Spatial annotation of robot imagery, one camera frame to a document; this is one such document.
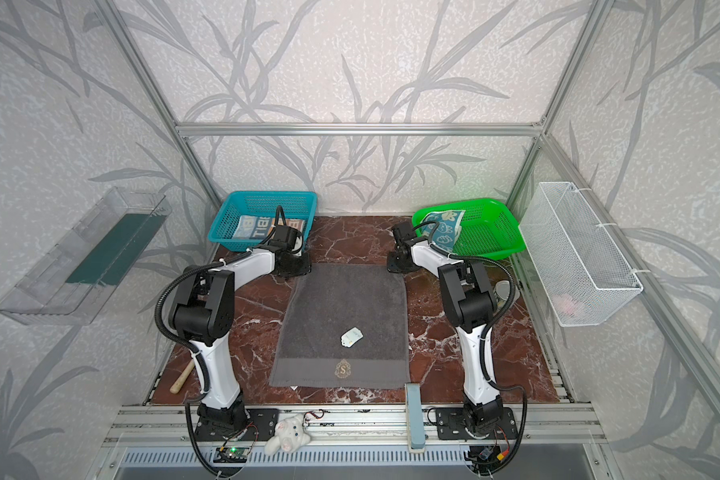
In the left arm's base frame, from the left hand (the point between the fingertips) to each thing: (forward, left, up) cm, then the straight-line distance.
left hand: (312, 257), depth 102 cm
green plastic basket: (+16, -64, -4) cm, 67 cm away
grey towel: (-15, -6, -4) cm, 17 cm away
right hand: (+2, -29, -3) cm, 29 cm away
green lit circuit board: (-55, +12, -5) cm, 57 cm away
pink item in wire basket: (-26, -69, +18) cm, 75 cm away
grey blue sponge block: (-47, -33, -3) cm, 57 cm away
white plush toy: (-51, -2, +1) cm, 51 cm away
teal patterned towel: (+13, -48, 0) cm, 50 cm away
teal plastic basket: (+25, +17, +1) cm, 30 cm away
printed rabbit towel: (+17, +24, -4) cm, 30 cm away
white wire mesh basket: (-26, -65, +32) cm, 77 cm away
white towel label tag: (-27, -15, -2) cm, 31 cm away
